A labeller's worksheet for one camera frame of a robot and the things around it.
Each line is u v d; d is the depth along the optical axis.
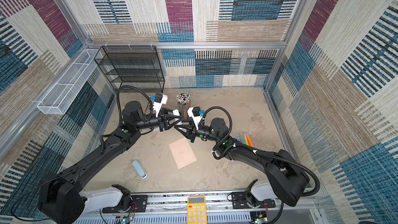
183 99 0.91
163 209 0.73
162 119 0.62
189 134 0.64
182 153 0.90
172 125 0.65
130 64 1.08
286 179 0.42
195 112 0.61
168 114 0.69
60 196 0.39
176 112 0.66
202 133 0.65
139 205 0.73
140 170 0.80
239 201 0.73
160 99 0.62
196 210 0.71
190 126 0.65
